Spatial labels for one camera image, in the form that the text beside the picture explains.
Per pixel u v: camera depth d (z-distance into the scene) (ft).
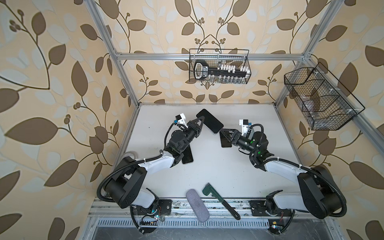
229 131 2.42
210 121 2.51
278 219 2.37
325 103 2.40
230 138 2.33
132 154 2.97
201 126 2.40
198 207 2.36
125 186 1.42
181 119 2.42
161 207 2.43
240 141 2.38
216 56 2.94
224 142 3.22
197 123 2.43
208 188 2.62
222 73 2.74
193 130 2.28
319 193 1.39
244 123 2.47
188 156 2.93
